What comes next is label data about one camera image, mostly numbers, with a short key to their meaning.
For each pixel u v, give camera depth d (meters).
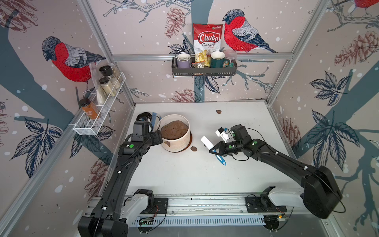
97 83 0.74
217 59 0.80
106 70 0.79
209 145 0.77
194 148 0.95
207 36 0.78
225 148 0.70
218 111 1.16
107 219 0.37
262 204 0.66
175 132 0.90
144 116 1.14
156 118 1.10
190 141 0.96
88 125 0.69
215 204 0.75
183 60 0.80
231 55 0.84
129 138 0.56
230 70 0.87
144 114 1.07
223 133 0.75
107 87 0.76
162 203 0.74
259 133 0.69
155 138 0.69
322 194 0.41
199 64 0.85
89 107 0.66
